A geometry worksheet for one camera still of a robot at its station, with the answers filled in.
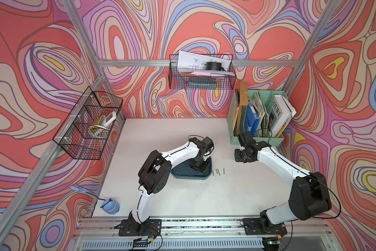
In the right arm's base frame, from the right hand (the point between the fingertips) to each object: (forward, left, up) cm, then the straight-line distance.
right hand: (241, 160), depth 88 cm
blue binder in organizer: (+21, -9, +11) cm, 26 cm away
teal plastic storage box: (-3, +33, -5) cm, 33 cm away
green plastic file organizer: (+22, -14, +15) cm, 31 cm away
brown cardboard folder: (+21, 0, +25) cm, 33 cm away
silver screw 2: (-2, +14, -8) cm, 16 cm away
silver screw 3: (-3, +12, -8) cm, 15 cm away
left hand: (-4, +22, -4) cm, 23 cm away
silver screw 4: (-2, +9, -8) cm, 13 cm away
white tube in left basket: (+11, +68, +27) cm, 73 cm away
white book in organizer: (+20, -24, +18) cm, 36 cm away
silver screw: (-4, +16, -8) cm, 18 cm away
